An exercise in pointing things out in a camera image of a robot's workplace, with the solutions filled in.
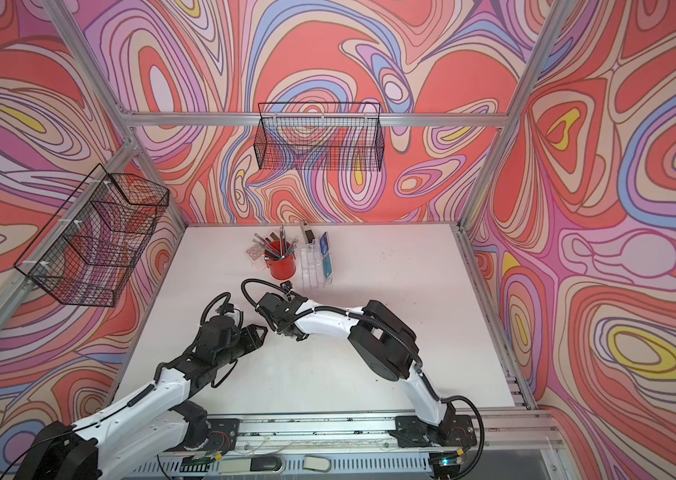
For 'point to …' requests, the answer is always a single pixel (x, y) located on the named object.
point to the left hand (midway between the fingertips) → (269, 329)
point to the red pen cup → (281, 260)
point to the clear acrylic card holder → (317, 263)
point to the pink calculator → (255, 252)
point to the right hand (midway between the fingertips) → (307, 321)
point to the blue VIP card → (324, 244)
